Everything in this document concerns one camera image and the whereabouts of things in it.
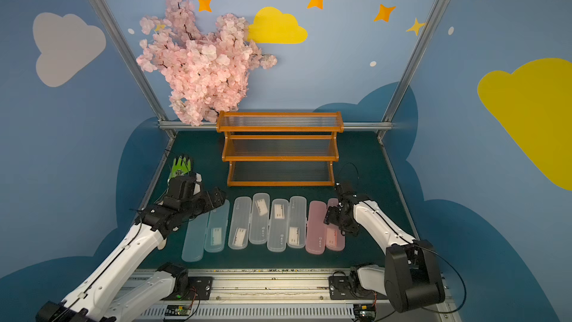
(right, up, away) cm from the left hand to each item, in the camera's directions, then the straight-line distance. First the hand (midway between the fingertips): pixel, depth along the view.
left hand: (218, 195), depth 80 cm
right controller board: (+51, -38, -7) cm, 64 cm away
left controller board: (-11, -36, -8) cm, 39 cm away
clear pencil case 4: (+29, -16, +6) cm, 34 cm away
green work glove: (-27, +8, +24) cm, 37 cm away
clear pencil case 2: (+14, -13, +10) cm, 21 cm away
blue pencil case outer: (-10, -17, +4) cm, 20 cm away
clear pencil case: (+6, -13, +8) cm, 17 cm away
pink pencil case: (+37, -15, +9) cm, 41 cm away
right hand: (+46, -12, +7) cm, 48 cm away
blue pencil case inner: (-2, -14, +6) cm, 16 cm away
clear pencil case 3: (+22, -14, +9) cm, 27 cm away
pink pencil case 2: (+44, -19, +4) cm, 48 cm away
